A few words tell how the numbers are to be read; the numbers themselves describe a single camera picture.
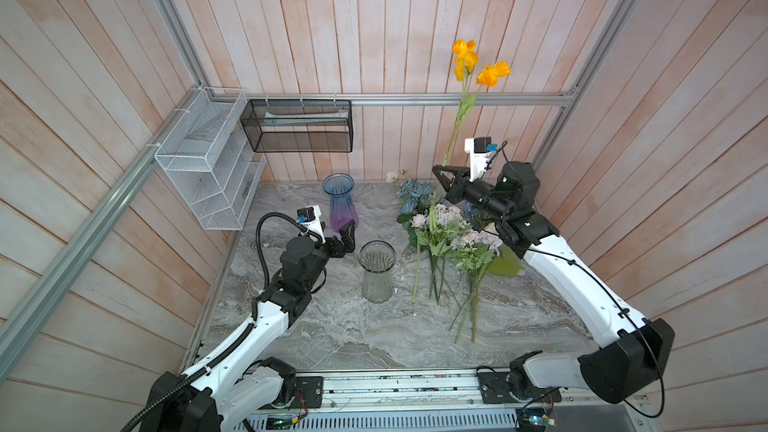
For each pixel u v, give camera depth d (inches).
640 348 15.4
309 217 25.5
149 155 26.5
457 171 24.6
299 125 40.9
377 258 31.4
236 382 18.3
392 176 47.5
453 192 24.3
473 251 33.8
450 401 28.8
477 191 23.9
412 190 38.7
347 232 27.1
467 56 24.8
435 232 37.0
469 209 25.8
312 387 28.8
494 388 28.8
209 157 27.1
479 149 23.0
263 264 26.0
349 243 27.6
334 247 27.0
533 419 27.9
